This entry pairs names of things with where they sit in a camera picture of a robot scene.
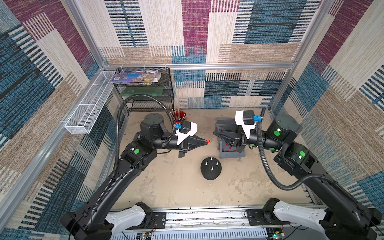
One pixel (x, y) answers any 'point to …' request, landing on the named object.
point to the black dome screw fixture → (211, 168)
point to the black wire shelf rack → (163, 88)
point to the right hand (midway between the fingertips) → (217, 129)
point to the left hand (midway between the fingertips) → (205, 141)
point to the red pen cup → (178, 116)
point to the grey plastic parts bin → (227, 150)
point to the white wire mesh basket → (83, 120)
